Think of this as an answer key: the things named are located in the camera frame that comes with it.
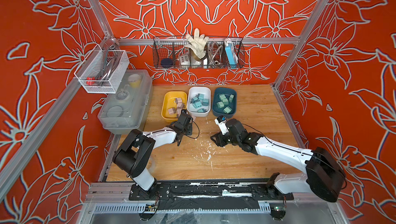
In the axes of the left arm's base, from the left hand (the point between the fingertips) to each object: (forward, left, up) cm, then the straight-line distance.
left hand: (188, 125), depth 95 cm
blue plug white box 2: (+19, -10, 0) cm, 22 cm away
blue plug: (+12, -8, 0) cm, 15 cm away
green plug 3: (+25, -23, 0) cm, 34 cm away
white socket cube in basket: (+29, +4, +28) cm, 40 cm away
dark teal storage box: (+33, -27, -1) cm, 42 cm away
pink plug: (+14, +7, +1) cm, 16 cm away
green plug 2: (+14, -26, +1) cm, 29 cm away
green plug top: (+21, -25, 0) cm, 33 cm away
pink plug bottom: (+19, +8, 0) cm, 20 cm away
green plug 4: (+23, -29, +2) cm, 37 cm away
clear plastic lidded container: (-3, +32, +18) cm, 36 cm away
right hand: (-11, -14, +8) cm, 19 cm away
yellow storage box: (+19, +13, -1) cm, 23 cm away
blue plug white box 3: (+25, -7, 0) cm, 26 cm away
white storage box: (+28, 0, 0) cm, 28 cm away
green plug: (+18, -21, 0) cm, 28 cm away
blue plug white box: (+16, -4, +2) cm, 17 cm away
